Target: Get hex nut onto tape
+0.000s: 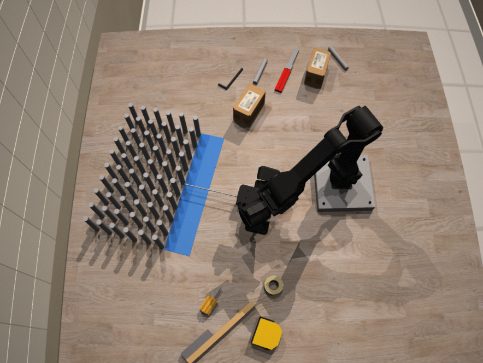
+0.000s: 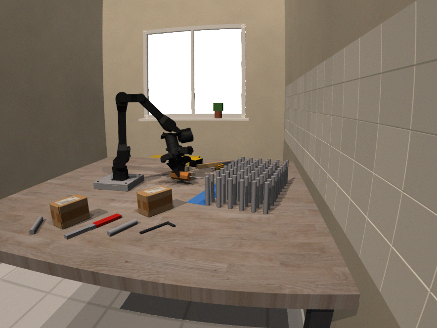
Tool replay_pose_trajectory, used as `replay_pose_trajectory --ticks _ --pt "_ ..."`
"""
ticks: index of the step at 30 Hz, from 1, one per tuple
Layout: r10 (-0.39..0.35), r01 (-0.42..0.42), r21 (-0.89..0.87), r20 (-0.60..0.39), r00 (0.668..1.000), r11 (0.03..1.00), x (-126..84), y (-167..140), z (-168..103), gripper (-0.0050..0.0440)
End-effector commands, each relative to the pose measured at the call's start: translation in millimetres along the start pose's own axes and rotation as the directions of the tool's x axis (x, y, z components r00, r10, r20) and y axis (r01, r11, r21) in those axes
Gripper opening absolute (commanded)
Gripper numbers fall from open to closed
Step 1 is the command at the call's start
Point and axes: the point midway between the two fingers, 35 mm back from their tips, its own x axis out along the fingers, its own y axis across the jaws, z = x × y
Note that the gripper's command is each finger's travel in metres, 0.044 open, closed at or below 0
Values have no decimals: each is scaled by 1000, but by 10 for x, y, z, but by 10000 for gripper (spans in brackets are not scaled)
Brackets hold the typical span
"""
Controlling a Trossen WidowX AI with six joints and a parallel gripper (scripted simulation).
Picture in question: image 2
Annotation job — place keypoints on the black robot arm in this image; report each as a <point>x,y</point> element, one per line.
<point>120,171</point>

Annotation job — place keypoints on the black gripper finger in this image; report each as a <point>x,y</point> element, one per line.
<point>182,165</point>
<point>174,166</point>

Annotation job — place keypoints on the brown cardboard box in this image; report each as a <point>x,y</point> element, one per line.
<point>154,200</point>
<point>69,211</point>

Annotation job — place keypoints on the red and grey bar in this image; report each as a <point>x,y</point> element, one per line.
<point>92,226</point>

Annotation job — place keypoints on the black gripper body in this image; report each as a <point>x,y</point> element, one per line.
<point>171,154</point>

